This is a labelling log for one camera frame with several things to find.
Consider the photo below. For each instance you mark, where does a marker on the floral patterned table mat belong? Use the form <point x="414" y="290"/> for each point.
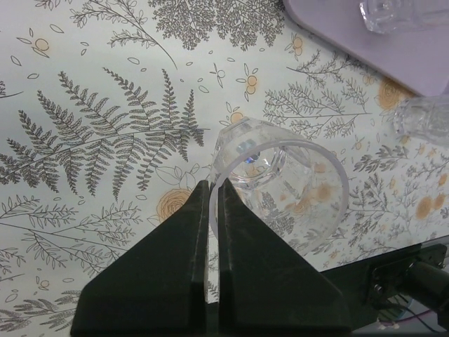
<point x="109" y="115"/>

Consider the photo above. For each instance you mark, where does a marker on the small clear tumbler front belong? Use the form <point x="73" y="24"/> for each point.
<point x="298" y="188"/>

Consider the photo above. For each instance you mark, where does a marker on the small clear shot glass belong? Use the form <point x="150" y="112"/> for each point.
<point x="425" y="118"/>

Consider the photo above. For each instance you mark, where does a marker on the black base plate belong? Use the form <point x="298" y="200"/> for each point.
<point x="369" y="285"/>

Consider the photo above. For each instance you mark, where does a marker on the clear faceted tumbler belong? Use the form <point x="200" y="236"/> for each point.
<point x="391" y="16"/>

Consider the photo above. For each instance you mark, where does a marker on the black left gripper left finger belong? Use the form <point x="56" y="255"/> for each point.
<point x="159" y="285"/>

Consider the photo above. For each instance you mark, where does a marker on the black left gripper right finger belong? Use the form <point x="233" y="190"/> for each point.
<point x="266" y="287"/>

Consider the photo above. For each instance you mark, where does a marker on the lavender plastic tray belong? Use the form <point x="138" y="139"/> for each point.
<point x="417" y="60"/>

